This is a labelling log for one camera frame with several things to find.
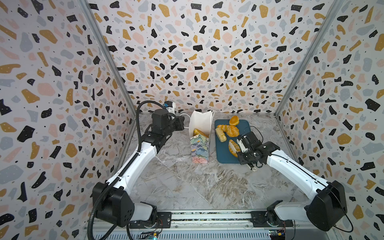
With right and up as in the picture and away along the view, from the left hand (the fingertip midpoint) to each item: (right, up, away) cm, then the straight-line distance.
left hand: (184, 114), depth 76 cm
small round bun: (+33, -1, +36) cm, 49 cm away
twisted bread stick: (+26, -7, +31) cm, 41 cm away
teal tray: (+23, -25, +21) cm, 40 cm away
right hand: (+30, -22, +6) cm, 37 cm away
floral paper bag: (+8, -16, +5) cm, 18 cm away
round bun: (+30, -9, +27) cm, 42 cm away
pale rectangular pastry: (+22, -12, +27) cm, 36 cm away
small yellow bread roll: (+5, -10, +19) cm, 22 cm away
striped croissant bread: (+27, -18, +9) cm, 34 cm away
